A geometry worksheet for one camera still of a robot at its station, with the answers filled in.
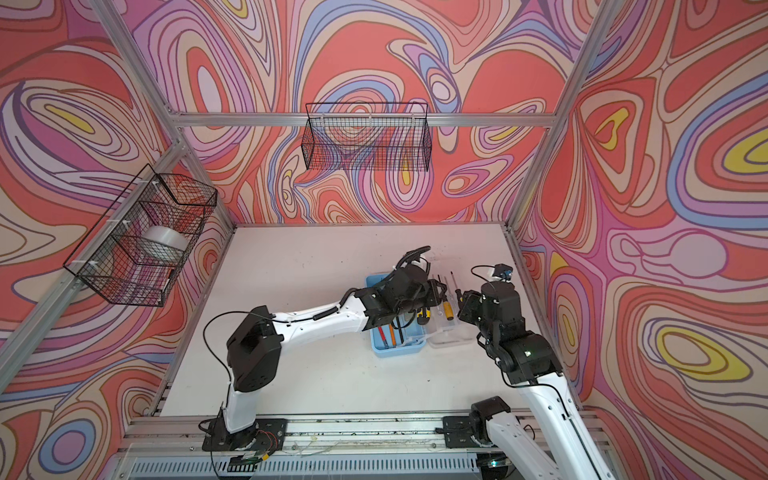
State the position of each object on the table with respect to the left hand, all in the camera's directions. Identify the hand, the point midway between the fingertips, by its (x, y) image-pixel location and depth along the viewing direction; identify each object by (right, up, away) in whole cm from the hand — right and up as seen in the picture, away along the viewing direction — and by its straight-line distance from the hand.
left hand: (446, 285), depth 78 cm
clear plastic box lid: (0, -13, +3) cm, 13 cm away
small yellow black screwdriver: (+5, -3, +9) cm, 11 cm away
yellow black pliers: (-5, -9, +6) cm, 12 cm away
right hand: (+5, -4, -5) cm, 8 cm away
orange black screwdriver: (-13, -18, +12) cm, 26 cm away
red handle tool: (-17, -17, +13) cm, 27 cm away
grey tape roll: (-70, +11, -6) cm, 71 cm away
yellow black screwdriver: (+2, -7, +5) cm, 9 cm away
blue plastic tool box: (-10, -16, +13) cm, 23 cm away
